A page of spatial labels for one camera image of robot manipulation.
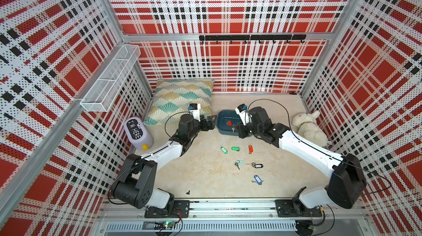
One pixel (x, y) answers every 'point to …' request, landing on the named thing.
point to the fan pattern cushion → (172, 98)
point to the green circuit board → (164, 225)
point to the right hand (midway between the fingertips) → (238, 126)
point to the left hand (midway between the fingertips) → (213, 115)
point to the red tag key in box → (229, 123)
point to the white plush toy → (308, 129)
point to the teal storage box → (226, 121)
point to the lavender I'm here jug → (137, 134)
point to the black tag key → (257, 166)
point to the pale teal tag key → (237, 162)
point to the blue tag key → (257, 180)
